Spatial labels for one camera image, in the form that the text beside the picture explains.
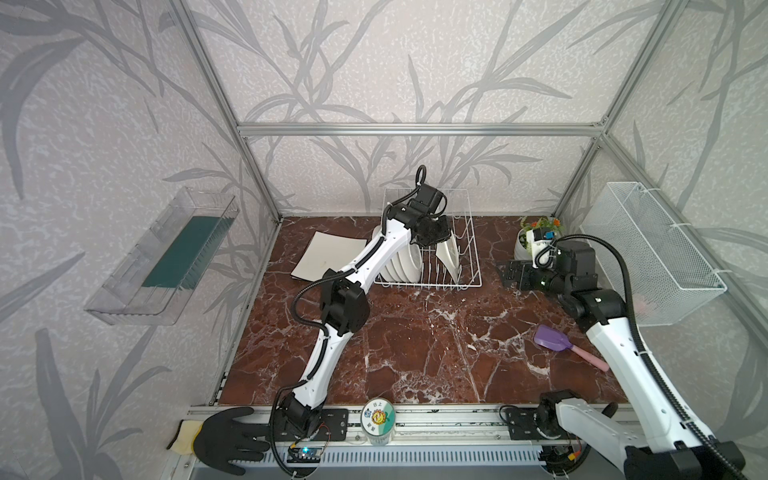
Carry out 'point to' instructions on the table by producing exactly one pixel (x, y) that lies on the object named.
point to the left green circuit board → (304, 455)
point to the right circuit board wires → (563, 459)
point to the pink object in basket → (639, 303)
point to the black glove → (220, 440)
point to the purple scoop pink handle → (555, 340)
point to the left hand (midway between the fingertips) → (454, 226)
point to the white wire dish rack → (435, 274)
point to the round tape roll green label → (377, 420)
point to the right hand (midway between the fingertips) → (511, 255)
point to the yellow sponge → (184, 441)
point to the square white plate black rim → (327, 251)
